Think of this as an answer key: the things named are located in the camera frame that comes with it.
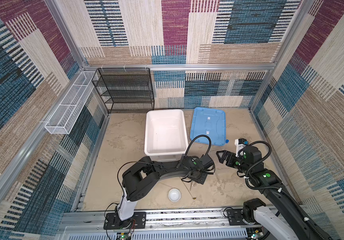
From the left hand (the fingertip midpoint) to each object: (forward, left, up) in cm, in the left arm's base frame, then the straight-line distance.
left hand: (202, 177), depth 85 cm
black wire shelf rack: (+58, +50, +17) cm, 78 cm away
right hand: (+6, -10, +12) cm, 17 cm away
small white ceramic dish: (-9, +16, -1) cm, 18 cm away
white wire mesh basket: (+29, +82, +17) cm, 88 cm away
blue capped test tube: (+15, -14, +13) cm, 25 cm away
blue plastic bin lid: (+42, -12, -1) cm, 43 cm away
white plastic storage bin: (+30, +21, -1) cm, 36 cm away
